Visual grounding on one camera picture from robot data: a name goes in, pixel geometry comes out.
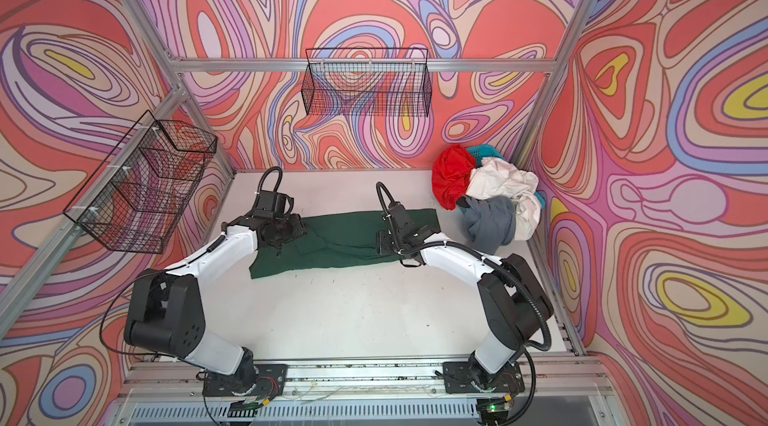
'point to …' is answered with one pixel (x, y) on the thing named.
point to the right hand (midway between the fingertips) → (389, 247)
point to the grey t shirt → (490, 222)
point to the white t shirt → (499, 177)
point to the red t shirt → (452, 168)
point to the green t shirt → (332, 243)
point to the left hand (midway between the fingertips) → (304, 228)
